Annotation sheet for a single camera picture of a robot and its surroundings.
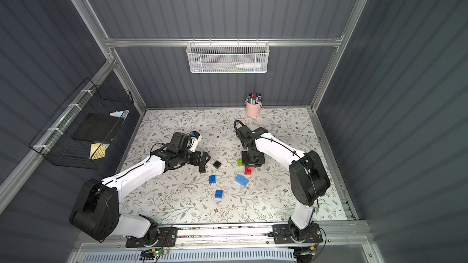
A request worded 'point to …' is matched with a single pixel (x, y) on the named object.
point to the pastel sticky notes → (120, 114)
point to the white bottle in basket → (249, 65)
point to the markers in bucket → (253, 98)
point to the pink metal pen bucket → (253, 110)
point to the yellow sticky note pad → (98, 151)
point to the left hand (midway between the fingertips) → (204, 156)
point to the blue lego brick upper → (212, 179)
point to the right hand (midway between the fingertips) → (249, 167)
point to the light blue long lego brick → (241, 180)
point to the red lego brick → (247, 171)
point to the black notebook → (94, 127)
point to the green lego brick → (239, 162)
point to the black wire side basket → (57, 143)
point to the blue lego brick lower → (219, 193)
